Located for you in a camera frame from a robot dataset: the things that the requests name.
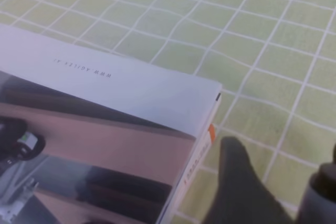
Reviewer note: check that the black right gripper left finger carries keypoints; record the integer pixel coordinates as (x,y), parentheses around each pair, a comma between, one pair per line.
(241,197)

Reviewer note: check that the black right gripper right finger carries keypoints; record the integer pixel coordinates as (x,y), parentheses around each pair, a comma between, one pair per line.
(318,203)

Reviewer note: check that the Agilex robotics manual book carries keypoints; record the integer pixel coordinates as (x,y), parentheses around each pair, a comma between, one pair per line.
(90,137)

